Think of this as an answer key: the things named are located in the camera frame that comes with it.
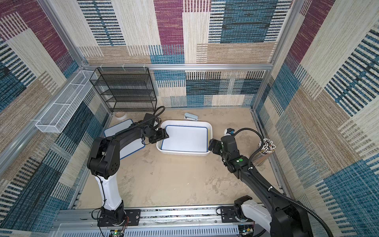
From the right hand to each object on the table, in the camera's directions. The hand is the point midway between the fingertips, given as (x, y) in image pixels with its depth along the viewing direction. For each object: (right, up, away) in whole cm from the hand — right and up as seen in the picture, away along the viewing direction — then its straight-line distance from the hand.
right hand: (218, 145), depth 85 cm
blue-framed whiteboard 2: (-42, +2, -21) cm, 47 cm away
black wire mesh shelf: (-63, +37, +25) cm, 77 cm away
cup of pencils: (+22, -5, -7) cm, 24 cm away
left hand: (-31, +3, +13) cm, 34 cm away
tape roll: (-70, +19, +31) cm, 78 cm away
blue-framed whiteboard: (-19, +1, +20) cm, 27 cm away
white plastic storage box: (-34, +11, +18) cm, 40 cm away
